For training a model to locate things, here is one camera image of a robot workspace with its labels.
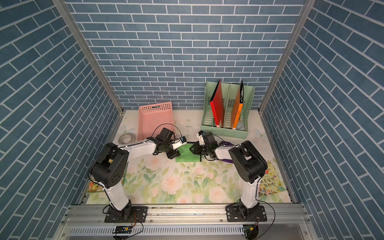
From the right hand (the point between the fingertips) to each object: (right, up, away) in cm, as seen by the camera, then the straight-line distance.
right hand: (193, 148), depth 96 cm
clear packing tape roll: (-47, +6, +5) cm, 47 cm away
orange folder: (+26, +25, -12) cm, 38 cm away
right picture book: (+45, -17, -12) cm, 50 cm away
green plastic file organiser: (+25, +39, +9) cm, 48 cm away
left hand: (-9, 0, -1) cm, 9 cm away
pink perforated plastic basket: (-33, +20, +22) cm, 44 cm away
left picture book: (-55, -19, -14) cm, 60 cm away
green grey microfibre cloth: (-4, -3, -4) cm, 7 cm away
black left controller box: (-33, -35, -24) cm, 54 cm away
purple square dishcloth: (+21, +3, +2) cm, 22 cm away
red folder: (+15, +29, -6) cm, 33 cm away
